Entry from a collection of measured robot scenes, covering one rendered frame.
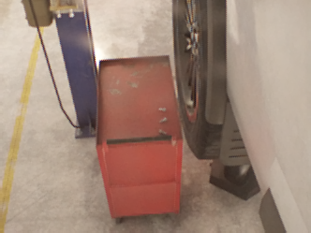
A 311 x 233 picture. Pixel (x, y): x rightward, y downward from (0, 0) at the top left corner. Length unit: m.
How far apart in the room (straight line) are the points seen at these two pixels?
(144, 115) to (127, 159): 0.38
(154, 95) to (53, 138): 1.26
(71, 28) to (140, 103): 0.75
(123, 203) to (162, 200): 0.26
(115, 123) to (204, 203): 1.01
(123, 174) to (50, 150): 1.00
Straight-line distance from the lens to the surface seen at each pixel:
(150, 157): 2.42
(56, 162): 3.12
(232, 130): 0.91
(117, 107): 2.22
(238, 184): 2.71
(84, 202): 2.87
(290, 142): 0.47
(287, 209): 0.53
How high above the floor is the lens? 2.43
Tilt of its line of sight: 47 degrees down
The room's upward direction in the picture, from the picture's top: 1 degrees counter-clockwise
